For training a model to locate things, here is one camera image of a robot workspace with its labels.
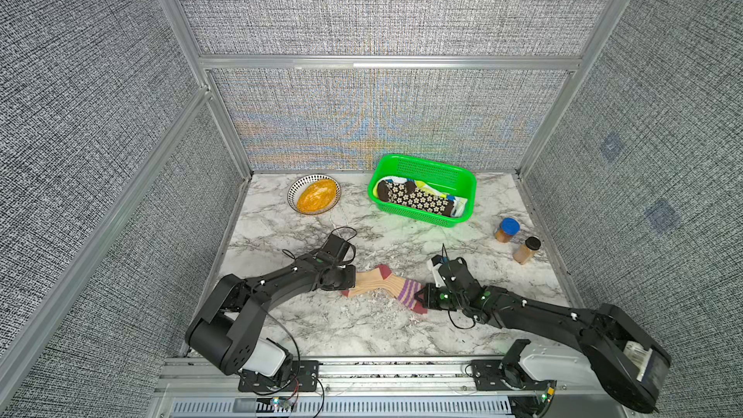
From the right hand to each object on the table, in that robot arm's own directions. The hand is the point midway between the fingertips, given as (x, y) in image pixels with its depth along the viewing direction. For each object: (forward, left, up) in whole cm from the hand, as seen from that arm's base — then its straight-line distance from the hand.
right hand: (413, 291), depth 84 cm
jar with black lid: (+12, -35, +2) cm, 37 cm away
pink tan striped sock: (+4, +8, -1) cm, 10 cm away
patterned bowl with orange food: (+34, +32, +3) cm, 47 cm away
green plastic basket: (+46, -19, -2) cm, 50 cm away
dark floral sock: (+35, -2, +1) cm, 36 cm away
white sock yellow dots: (+31, -19, +2) cm, 36 cm away
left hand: (+5, +17, -3) cm, 18 cm away
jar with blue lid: (+20, -33, +1) cm, 39 cm away
